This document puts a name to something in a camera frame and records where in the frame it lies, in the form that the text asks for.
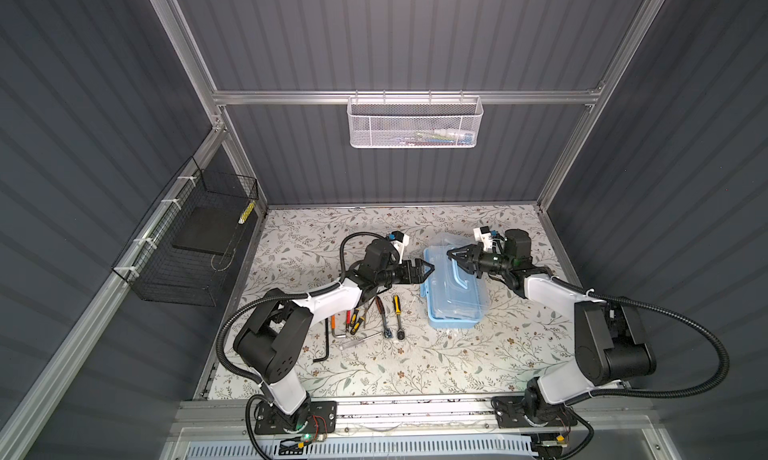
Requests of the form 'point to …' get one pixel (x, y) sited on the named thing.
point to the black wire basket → (182, 251)
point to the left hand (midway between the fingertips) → (426, 268)
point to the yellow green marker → (247, 212)
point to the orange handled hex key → (334, 326)
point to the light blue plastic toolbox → (454, 296)
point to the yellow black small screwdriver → (357, 323)
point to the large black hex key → (327, 342)
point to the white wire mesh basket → (414, 122)
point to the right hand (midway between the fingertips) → (452, 258)
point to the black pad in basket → (210, 229)
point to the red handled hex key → (347, 320)
